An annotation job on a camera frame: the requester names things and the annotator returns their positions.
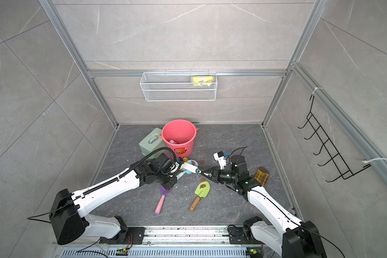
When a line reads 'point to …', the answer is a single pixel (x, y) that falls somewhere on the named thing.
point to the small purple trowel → (172, 141)
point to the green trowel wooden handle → (196, 200)
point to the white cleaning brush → (190, 167)
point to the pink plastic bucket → (179, 135)
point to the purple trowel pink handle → (164, 192)
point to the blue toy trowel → (184, 171)
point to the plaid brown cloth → (262, 175)
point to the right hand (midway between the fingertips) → (203, 174)
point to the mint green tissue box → (151, 142)
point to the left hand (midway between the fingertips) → (176, 177)
